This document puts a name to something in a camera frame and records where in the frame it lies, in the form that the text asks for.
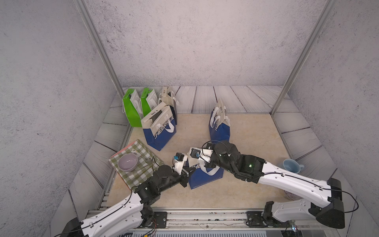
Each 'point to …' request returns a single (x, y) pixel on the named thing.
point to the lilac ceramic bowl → (127, 162)
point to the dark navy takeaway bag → (169, 98)
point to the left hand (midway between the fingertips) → (196, 171)
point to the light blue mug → (292, 166)
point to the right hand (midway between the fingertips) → (201, 146)
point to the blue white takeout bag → (159, 127)
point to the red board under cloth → (122, 149)
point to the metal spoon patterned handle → (147, 159)
